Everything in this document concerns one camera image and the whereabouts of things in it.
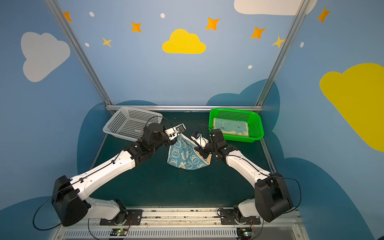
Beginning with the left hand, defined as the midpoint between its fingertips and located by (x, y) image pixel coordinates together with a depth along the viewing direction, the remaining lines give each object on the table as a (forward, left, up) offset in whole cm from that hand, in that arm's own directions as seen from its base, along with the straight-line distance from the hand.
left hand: (176, 125), depth 76 cm
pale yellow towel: (+22, -38, -27) cm, 51 cm away
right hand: (-2, -12, -14) cm, 19 cm away
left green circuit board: (-43, +26, -29) cm, 58 cm away
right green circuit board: (-42, -35, -30) cm, 62 cm away
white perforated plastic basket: (+26, +41, -29) cm, 57 cm away
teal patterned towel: (-6, -3, -19) cm, 20 cm away
